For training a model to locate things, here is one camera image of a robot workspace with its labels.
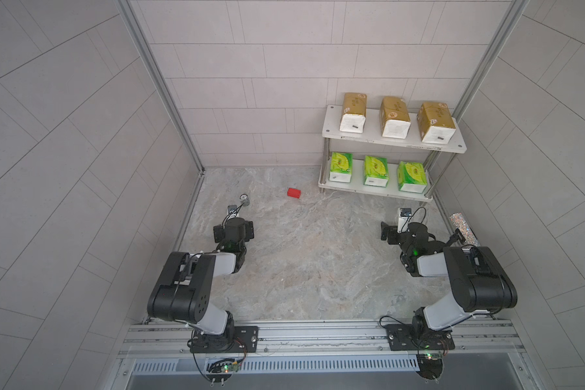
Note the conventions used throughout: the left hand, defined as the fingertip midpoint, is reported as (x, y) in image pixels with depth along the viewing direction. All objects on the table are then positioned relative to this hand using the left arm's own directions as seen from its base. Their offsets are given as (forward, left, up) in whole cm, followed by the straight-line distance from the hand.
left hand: (237, 219), depth 95 cm
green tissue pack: (+14, -70, +10) cm, 72 cm away
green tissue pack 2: (+17, -56, +10) cm, 59 cm away
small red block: (+15, -22, -2) cm, 27 cm away
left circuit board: (-47, -4, -2) cm, 48 cm away
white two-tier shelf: (+37, -66, +6) cm, 76 cm away
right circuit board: (-46, -63, -4) cm, 78 cm away
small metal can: (+9, -1, +2) cm, 9 cm away
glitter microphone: (-15, -75, +18) cm, 79 cm away
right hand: (0, -62, 0) cm, 62 cm away
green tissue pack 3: (+21, -42, +9) cm, 48 cm away
